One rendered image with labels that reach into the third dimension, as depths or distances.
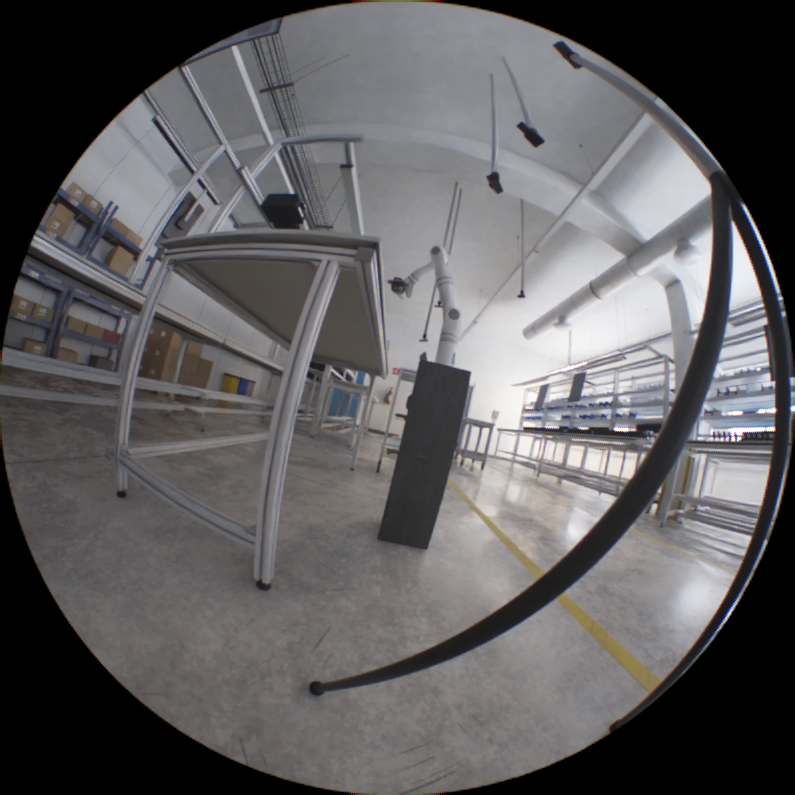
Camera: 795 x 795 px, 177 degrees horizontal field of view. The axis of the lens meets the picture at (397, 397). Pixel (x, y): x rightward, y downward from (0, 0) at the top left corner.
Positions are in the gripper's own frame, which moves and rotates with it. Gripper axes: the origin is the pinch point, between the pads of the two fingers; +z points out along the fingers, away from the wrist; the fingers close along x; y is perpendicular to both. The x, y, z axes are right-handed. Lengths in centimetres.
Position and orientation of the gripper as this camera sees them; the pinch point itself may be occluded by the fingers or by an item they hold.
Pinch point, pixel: (400, 283)
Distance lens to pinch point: 123.8
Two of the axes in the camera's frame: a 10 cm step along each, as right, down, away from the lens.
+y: -9.7, -2.3, 0.2
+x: 2.1, -9.3, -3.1
